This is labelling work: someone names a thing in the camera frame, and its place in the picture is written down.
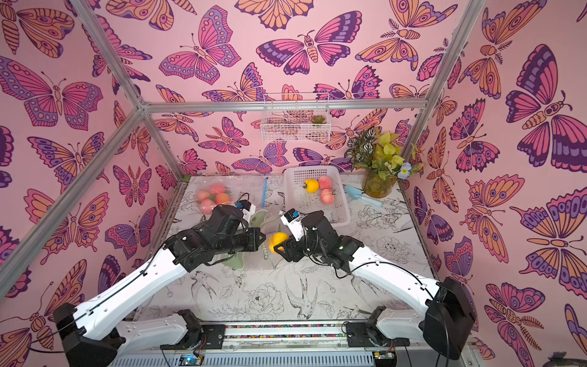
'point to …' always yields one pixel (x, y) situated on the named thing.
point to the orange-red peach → (222, 198)
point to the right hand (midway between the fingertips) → (282, 241)
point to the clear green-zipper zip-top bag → (262, 259)
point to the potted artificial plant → (375, 156)
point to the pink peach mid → (326, 196)
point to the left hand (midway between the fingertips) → (270, 236)
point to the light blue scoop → (354, 193)
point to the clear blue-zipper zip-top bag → (256, 189)
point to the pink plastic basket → (296, 197)
